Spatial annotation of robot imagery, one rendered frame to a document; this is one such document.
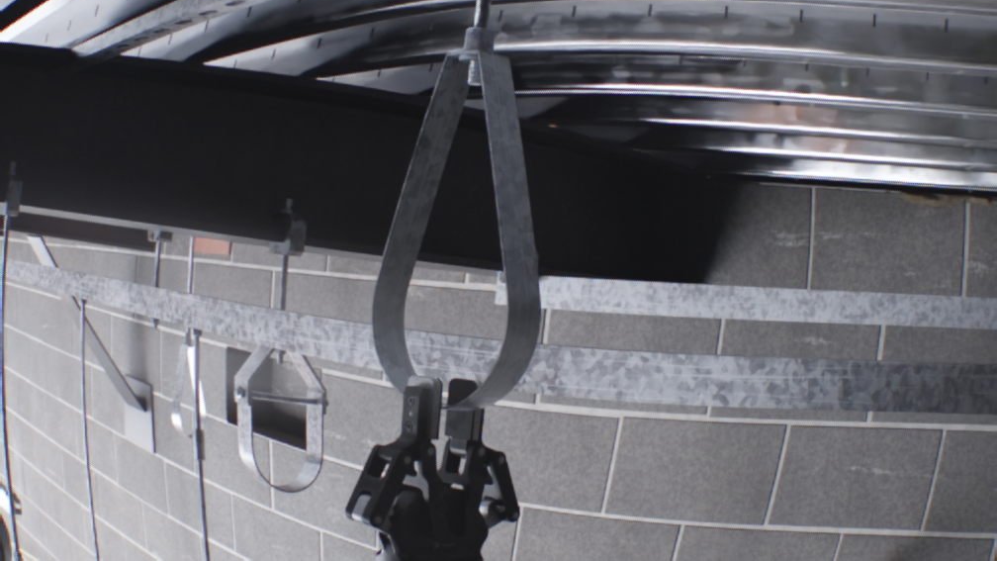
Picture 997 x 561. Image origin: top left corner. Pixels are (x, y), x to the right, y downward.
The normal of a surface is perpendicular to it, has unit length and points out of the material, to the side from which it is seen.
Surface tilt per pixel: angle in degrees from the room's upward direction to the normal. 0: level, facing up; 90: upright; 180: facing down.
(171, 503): 90
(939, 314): 90
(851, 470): 90
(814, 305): 90
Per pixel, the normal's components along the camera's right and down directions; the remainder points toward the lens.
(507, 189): 0.70, -0.24
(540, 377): -0.70, -0.10
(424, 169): 0.65, 0.31
